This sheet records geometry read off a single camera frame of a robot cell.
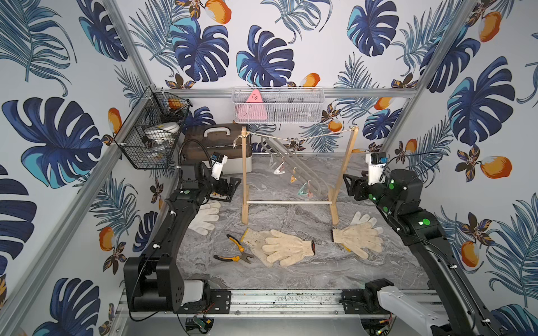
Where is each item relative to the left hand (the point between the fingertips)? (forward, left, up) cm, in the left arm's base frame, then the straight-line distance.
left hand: (228, 172), depth 81 cm
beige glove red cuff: (-20, -25, -23) cm, 39 cm away
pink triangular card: (+27, -7, +11) cm, 30 cm away
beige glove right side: (-12, -56, -23) cm, 62 cm away
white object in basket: (+9, +25, +10) cm, 29 cm away
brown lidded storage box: (+26, +19, -7) cm, 32 cm away
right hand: (-5, -44, +10) cm, 46 cm away
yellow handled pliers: (-24, -7, -23) cm, 34 cm away
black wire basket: (+28, +37, +9) cm, 47 cm away
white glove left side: (-8, +13, -24) cm, 29 cm away
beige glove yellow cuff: (-17, -11, -24) cm, 31 cm away
